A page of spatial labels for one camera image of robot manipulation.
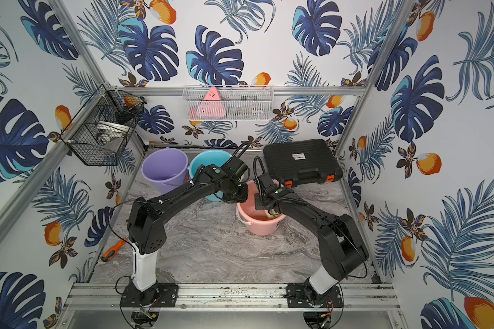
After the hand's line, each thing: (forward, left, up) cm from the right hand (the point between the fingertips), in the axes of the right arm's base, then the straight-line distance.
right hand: (263, 201), depth 91 cm
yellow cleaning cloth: (-11, -3, +9) cm, 15 cm away
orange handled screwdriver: (-21, +61, -6) cm, 65 cm away
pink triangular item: (+32, +23, +28) cm, 48 cm away
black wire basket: (+16, +68, +25) cm, 74 cm away
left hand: (-2, +7, 0) cm, 7 cm away
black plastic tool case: (+27, -21, -3) cm, 34 cm away
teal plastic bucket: (+16, +25, +11) cm, 32 cm away
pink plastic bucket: (-14, +2, +9) cm, 17 cm away
